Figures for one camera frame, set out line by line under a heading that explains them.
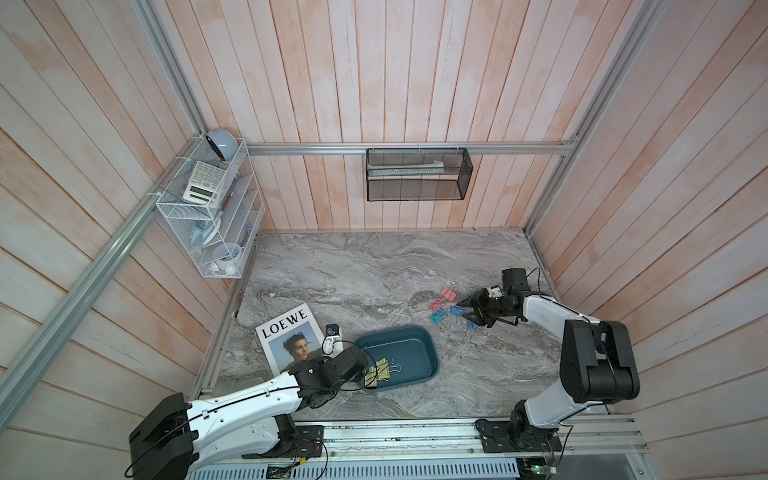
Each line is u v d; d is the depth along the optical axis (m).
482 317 0.83
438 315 0.95
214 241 0.78
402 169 0.89
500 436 0.73
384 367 0.83
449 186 1.07
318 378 0.58
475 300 0.82
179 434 0.41
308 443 0.73
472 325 0.86
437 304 0.98
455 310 0.97
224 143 0.82
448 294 1.01
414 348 0.89
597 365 0.46
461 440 0.75
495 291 0.89
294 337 0.88
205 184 0.76
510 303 0.70
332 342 0.72
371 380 0.82
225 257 0.91
